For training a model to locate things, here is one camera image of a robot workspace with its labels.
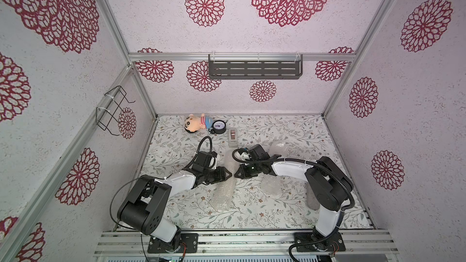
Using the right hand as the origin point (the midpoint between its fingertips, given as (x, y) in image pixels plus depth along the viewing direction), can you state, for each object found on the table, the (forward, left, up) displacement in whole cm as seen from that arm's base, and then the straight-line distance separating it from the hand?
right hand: (233, 174), depth 89 cm
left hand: (-1, +3, -1) cm, 3 cm away
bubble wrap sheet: (-11, +4, +3) cm, 12 cm away
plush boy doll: (+30, +25, +4) cm, 39 cm away
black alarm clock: (+32, +11, -2) cm, 34 cm away
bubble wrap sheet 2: (-5, -20, -1) cm, 20 cm away
